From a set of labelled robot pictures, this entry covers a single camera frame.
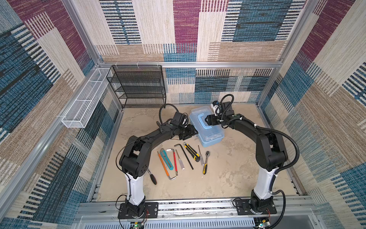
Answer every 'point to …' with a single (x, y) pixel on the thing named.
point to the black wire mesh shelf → (139, 86)
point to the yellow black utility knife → (191, 152)
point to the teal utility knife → (166, 158)
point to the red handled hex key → (176, 164)
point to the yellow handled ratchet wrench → (205, 170)
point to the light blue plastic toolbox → (206, 133)
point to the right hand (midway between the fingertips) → (211, 120)
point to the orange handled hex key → (164, 166)
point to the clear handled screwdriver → (201, 158)
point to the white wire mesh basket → (77, 115)
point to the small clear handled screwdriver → (180, 161)
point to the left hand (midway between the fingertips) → (197, 132)
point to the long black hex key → (186, 156)
